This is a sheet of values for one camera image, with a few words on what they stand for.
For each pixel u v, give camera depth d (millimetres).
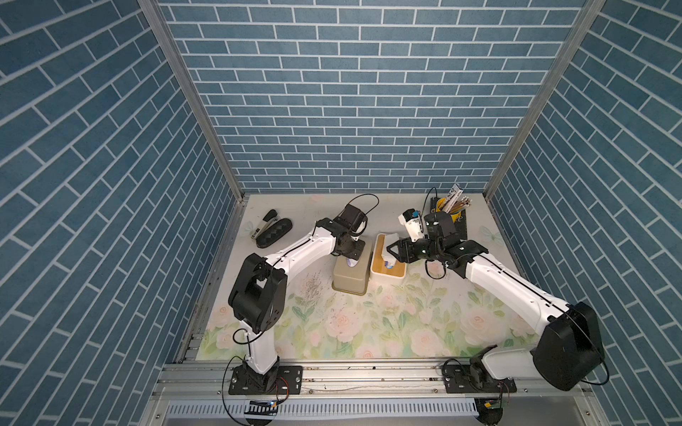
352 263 883
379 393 727
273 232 1025
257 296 475
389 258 841
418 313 866
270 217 1068
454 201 987
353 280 847
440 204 1040
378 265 910
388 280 912
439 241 632
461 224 1087
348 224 706
